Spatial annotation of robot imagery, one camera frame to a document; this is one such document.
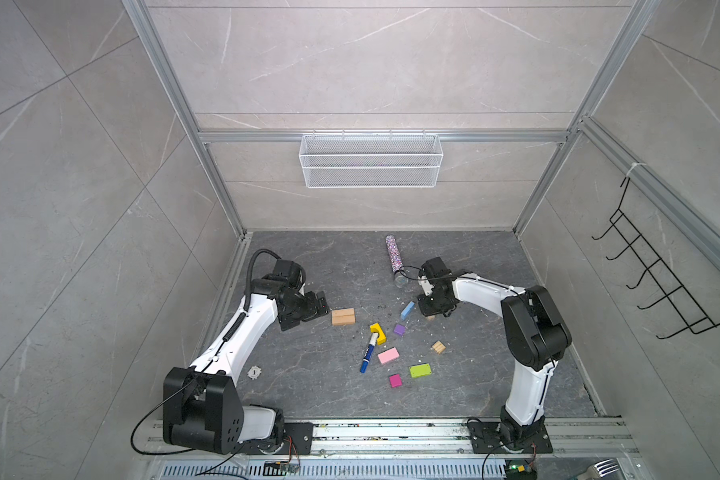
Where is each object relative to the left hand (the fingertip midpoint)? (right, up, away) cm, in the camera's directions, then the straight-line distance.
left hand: (315, 307), depth 83 cm
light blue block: (+29, -2, +12) cm, 32 cm away
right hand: (+35, -2, +15) cm, 38 cm away
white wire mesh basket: (+16, +48, +17) cm, 53 cm away
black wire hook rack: (+82, +11, -16) cm, 84 cm away
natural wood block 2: (+7, -4, +12) cm, 14 cm away
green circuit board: (+52, -36, -13) cm, 65 cm away
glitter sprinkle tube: (+26, +13, +24) cm, 37 cm away
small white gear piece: (-18, -19, +1) cm, 26 cm away
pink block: (+21, -15, +3) cm, 26 cm away
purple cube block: (+25, -9, +9) cm, 28 cm away
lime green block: (+30, -18, 0) cm, 35 cm away
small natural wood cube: (+36, -13, +5) cm, 39 cm away
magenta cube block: (+23, -21, 0) cm, 31 cm away
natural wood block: (+7, -6, +12) cm, 15 cm away
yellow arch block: (+19, -10, +5) cm, 22 cm away
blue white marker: (+15, -14, +3) cm, 21 cm away
